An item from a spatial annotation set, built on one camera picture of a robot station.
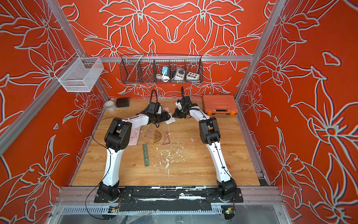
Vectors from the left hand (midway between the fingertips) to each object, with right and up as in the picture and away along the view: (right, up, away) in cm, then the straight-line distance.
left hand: (168, 115), depth 105 cm
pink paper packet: (+3, -3, 0) cm, 4 cm away
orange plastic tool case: (+42, +9, +5) cm, 43 cm away
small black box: (-39, +11, +8) cm, 41 cm away
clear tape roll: (-49, +8, +9) cm, 51 cm away
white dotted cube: (+18, +28, -11) cm, 35 cm away
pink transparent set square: (-13, -12, -7) cm, 19 cm away
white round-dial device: (+9, +28, -15) cm, 33 cm away
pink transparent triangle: (0, -17, -10) cm, 20 cm away
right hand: (+2, +1, +1) cm, 2 cm away
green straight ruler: (-13, -25, -18) cm, 33 cm away
